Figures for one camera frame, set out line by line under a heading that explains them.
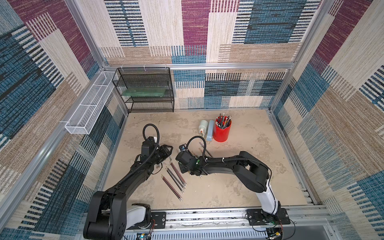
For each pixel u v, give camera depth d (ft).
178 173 2.91
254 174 1.66
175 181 2.81
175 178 2.86
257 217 2.41
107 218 1.31
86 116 3.08
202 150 3.24
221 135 3.16
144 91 3.09
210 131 3.34
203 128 3.34
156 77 3.35
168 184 2.78
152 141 2.61
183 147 2.71
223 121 3.10
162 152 2.55
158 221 2.41
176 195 2.66
